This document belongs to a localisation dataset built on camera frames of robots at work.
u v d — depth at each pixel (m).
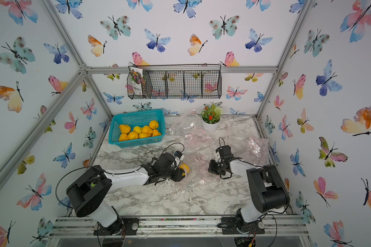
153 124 1.08
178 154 0.80
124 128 1.07
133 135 1.01
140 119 1.18
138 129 1.06
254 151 0.96
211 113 1.00
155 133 1.03
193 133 1.07
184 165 0.84
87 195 0.44
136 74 0.87
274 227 0.76
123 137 1.01
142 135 1.02
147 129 1.05
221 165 0.80
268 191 0.45
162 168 0.69
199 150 1.01
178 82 0.98
